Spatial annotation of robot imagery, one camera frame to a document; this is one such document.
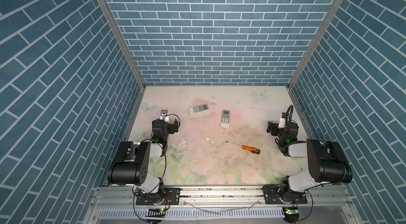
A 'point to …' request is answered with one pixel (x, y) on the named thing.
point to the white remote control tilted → (198, 109)
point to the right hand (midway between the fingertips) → (276, 120)
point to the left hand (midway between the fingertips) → (167, 118)
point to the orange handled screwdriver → (254, 150)
